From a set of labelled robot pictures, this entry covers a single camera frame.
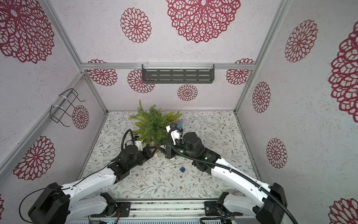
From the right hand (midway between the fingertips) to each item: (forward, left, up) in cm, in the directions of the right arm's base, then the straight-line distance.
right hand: (155, 146), depth 63 cm
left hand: (+8, +2, -16) cm, 18 cm away
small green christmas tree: (+14, +4, -1) cm, 15 cm away
